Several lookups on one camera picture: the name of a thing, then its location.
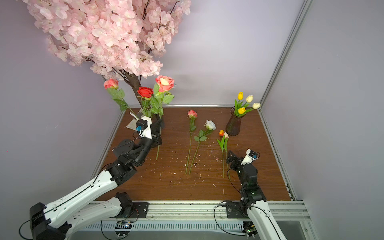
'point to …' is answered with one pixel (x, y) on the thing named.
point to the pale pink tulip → (225, 143)
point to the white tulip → (255, 105)
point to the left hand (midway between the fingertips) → (161, 120)
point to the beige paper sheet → (132, 125)
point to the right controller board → (249, 228)
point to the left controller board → (123, 228)
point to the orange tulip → (221, 145)
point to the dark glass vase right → (233, 125)
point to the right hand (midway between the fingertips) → (235, 152)
